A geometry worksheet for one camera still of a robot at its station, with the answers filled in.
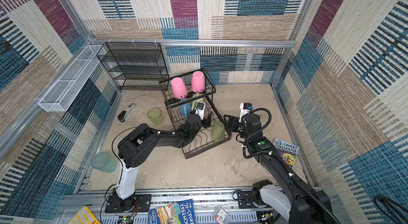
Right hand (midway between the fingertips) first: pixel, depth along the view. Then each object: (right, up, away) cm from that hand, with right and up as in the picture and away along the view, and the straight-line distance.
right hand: (230, 119), depth 82 cm
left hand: (-12, +3, +12) cm, 17 cm away
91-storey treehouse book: (-23, -39, -13) cm, 47 cm away
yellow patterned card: (-66, -41, -12) cm, 78 cm away
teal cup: (-65, -21, -1) cm, 69 cm away
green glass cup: (-6, -7, +5) cm, 11 cm away
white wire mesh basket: (-77, +11, -12) cm, 78 cm away
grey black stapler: (-63, +1, +19) cm, 66 cm away
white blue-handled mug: (-25, +4, +12) cm, 28 cm away
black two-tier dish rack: (-14, -14, +8) cm, 21 cm away
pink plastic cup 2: (-27, +16, 0) cm, 31 cm away
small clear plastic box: (-6, -40, -14) cm, 43 cm away
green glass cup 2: (-45, 0, +22) cm, 50 cm away
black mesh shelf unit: (-62, +34, +29) cm, 76 cm away
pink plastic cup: (-17, +20, +4) cm, 26 cm away
